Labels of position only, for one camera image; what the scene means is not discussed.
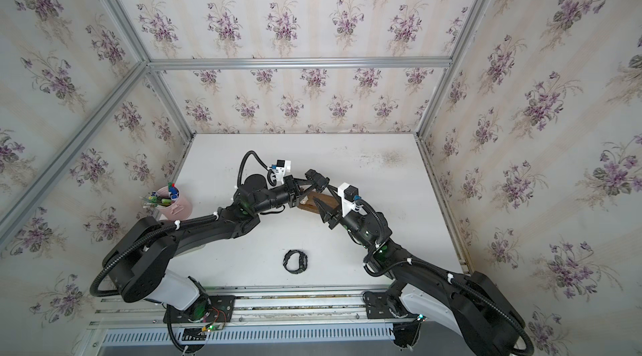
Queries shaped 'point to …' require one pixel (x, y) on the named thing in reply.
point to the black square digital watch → (317, 180)
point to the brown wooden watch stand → (309, 205)
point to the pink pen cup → (178, 210)
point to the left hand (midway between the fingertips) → (320, 185)
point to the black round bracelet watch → (303, 261)
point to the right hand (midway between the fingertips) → (326, 193)
